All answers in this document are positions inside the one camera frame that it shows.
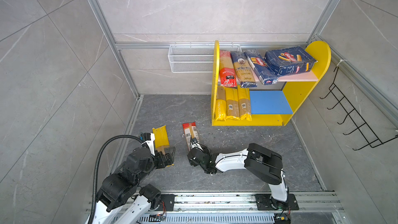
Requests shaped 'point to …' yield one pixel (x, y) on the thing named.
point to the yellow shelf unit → (275, 108)
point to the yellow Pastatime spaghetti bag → (221, 106)
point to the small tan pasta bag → (161, 138)
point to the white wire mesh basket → (196, 58)
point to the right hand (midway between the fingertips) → (195, 152)
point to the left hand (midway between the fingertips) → (167, 146)
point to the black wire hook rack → (367, 133)
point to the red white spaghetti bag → (190, 130)
